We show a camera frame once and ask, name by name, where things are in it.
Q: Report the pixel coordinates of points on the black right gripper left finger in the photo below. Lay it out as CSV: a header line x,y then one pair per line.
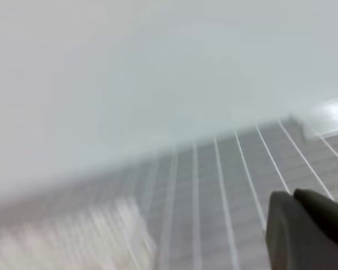
x,y
293,239

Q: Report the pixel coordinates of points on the grey grid tablecloth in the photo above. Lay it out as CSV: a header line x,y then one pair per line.
x,y
205,205

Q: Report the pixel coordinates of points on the white test tube rack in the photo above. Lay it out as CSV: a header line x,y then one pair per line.
x,y
109,236

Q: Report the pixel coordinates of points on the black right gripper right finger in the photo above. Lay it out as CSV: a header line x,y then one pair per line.
x,y
323,210

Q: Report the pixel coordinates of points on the spare glass test tubes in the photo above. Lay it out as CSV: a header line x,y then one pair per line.
x,y
318,121

